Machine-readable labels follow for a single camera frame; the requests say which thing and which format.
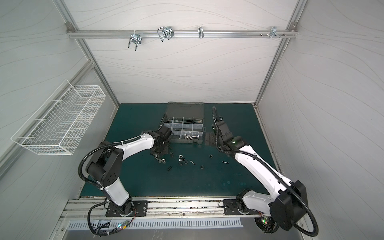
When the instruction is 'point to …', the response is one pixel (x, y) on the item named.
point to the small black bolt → (169, 168)
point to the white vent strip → (191, 223)
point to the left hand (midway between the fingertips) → (165, 150)
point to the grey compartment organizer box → (186, 120)
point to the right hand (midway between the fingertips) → (217, 131)
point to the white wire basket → (59, 125)
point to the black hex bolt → (171, 153)
